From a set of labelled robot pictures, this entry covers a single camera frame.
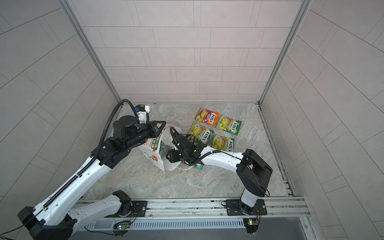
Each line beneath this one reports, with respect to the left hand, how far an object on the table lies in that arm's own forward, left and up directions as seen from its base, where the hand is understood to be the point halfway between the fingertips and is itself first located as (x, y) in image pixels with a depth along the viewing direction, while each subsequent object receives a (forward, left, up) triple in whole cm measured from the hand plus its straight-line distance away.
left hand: (170, 122), depth 65 cm
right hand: (-7, +4, -23) cm, 25 cm away
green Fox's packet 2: (+5, -28, -30) cm, 41 cm away
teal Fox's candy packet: (-9, -13, -30) cm, 34 cm away
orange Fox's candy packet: (+27, -19, -30) cm, 45 cm away
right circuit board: (-35, -38, -32) cm, 61 cm away
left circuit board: (-36, +20, -28) cm, 50 cm away
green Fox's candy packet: (+19, -33, -30) cm, 48 cm away
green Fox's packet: (+12, -14, -30) cm, 36 cm away
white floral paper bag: (-7, +7, -11) cm, 15 cm away
